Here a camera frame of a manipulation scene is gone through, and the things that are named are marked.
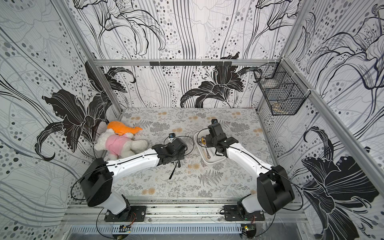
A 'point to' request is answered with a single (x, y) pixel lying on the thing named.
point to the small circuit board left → (125, 229)
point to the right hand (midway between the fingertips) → (212, 135)
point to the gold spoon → (203, 140)
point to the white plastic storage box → (215, 158)
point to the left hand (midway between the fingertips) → (181, 156)
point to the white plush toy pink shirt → (119, 140)
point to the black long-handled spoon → (172, 172)
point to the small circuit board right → (248, 227)
